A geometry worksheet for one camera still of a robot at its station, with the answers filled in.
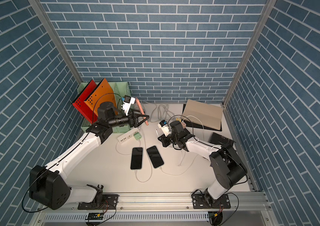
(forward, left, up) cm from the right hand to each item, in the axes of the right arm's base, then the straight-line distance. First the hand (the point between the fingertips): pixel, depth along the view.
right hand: (159, 138), depth 87 cm
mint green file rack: (+32, +33, +10) cm, 47 cm away
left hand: (-1, +5, +22) cm, 22 cm away
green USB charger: (+6, +17, -9) cm, 20 cm away
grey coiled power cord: (+31, +4, -10) cm, 33 cm away
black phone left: (-10, +14, -9) cm, 20 cm away
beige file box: (+31, -38, -10) cm, 50 cm away
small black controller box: (-42, +29, -13) cm, 53 cm away
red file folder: (+9, +48, +18) cm, 52 cm away
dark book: (+8, -40, -9) cm, 42 cm away
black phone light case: (-9, +3, -9) cm, 13 cm away
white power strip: (+3, +23, -8) cm, 25 cm away
